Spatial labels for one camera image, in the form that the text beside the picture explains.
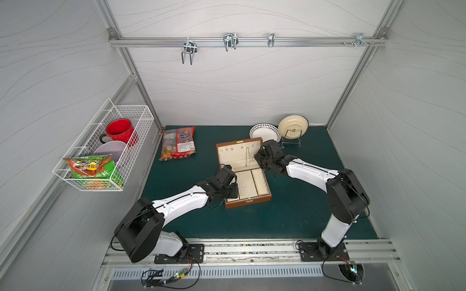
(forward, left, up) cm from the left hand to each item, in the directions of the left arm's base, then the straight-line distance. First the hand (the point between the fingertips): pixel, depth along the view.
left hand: (238, 191), depth 84 cm
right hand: (+18, -7, +6) cm, 21 cm away
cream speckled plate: (+36, -30, +8) cm, 48 cm away
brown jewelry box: (+4, -7, -1) cm, 8 cm away
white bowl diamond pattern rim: (+46, -17, -6) cm, 50 cm away
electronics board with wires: (-33, +32, -7) cm, 46 cm away
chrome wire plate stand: (+35, -33, +3) cm, 48 cm away
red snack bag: (+31, +37, -3) cm, 49 cm away
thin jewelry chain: (+19, -4, +9) cm, 21 cm away
